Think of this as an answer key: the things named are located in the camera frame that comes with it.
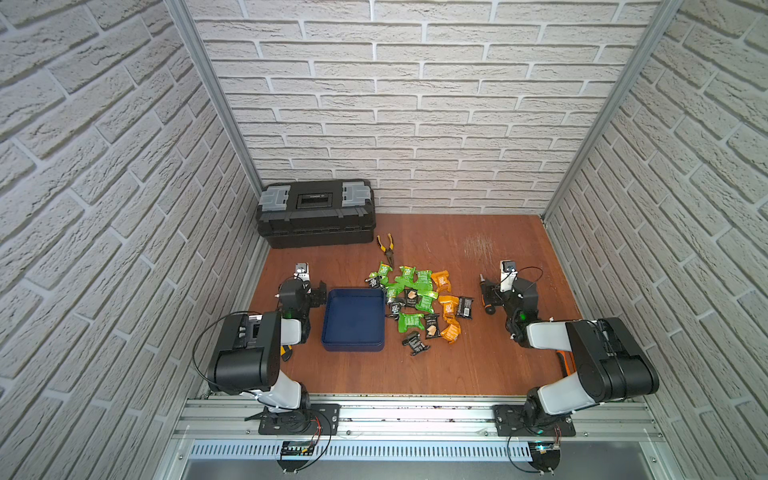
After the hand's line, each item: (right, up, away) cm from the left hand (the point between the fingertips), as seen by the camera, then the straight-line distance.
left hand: (308, 276), depth 94 cm
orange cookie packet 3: (+46, -16, -7) cm, 49 cm away
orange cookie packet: (+46, -9, 0) cm, 47 cm away
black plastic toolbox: (+2, +21, +3) cm, 21 cm away
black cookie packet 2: (+51, -10, -2) cm, 52 cm away
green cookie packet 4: (+33, -13, -5) cm, 36 cm away
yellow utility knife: (-4, -21, -10) cm, 24 cm away
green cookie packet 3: (+28, -5, +3) cm, 28 cm away
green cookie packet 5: (+24, +1, +6) cm, 25 cm away
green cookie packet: (+38, -8, 0) cm, 39 cm away
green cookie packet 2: (+33, +1, +6) cm, 34 cm away
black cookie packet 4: (+29, -9, -2) cm, 30 cm away
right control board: (+65, -41, -24) cm, 80 cm away
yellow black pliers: (+27, +7, +12) cm, 30 cm away
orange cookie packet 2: (+44, -2, +5) cm, 45 cm away
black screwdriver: (+59, -10, -3) cm, 60 cm away
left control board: (+4, -41, -23) cm, 47 cm away
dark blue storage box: (+15, -14, -1) cm, 21 cm away
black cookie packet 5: (+34, -18, -9) cm, 39 cm away
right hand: (+64, 0, 0) cm, 64 cm away
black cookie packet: (+33, -7, 0) cm, 34 cm away
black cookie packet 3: (+40, -14, -5) cm, 43 cm away
